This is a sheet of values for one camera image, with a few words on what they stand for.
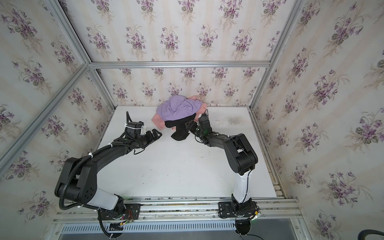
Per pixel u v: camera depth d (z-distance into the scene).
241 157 0.52
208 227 0.76
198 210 0.75
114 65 1.02
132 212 0.72
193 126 0.87
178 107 1.08
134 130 0.70
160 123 1.08
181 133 1.03
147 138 0.80
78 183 0.43
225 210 0.73
